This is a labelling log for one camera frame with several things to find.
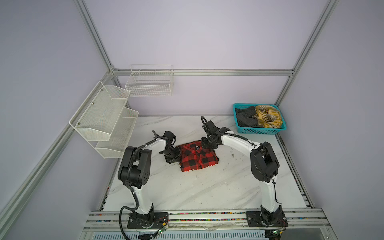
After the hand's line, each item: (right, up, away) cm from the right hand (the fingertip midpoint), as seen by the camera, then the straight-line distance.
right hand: (202, 145), depth 95 cm
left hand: (-14, -9, -2) cm, 17 cm away
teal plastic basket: (+40, +10, +9) cm, 43 cm away
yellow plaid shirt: (+47, +19, +10) cm, 52 cm away
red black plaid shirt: (-5, -7, -3) cm, 9 cm away
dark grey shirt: (+33, +20, +14) cm, 41 cm away
